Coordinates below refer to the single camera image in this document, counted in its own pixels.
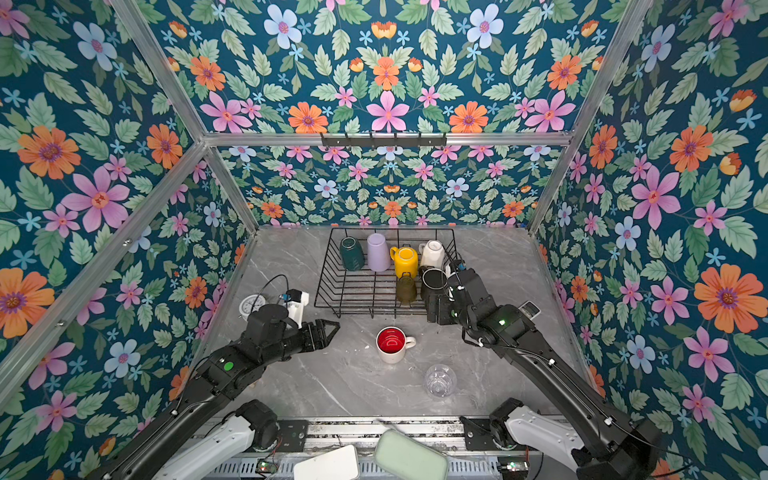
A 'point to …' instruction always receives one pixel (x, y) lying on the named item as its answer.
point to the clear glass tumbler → (440, 381)
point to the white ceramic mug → (432, 254)
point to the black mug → (433, 281)
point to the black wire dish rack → (365, 292)
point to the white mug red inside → (392, 344)
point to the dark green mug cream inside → (352, 254)
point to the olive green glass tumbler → (406, 289)
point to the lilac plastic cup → (378, 253)
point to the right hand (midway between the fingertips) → (440, 300)
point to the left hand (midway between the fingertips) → (335, 324)
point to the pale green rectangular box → (401, 456)
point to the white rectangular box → (339, 464)
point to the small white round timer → (251, 304)
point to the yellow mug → (406, 260)
